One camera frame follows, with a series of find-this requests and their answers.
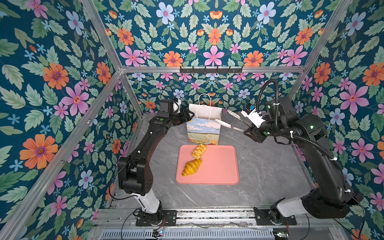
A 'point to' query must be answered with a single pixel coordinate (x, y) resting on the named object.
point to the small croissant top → (199, 151)
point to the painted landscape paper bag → (202, 129)
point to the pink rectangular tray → (219, 165)
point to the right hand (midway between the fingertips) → (249, 126)
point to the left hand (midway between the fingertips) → (193, 110)
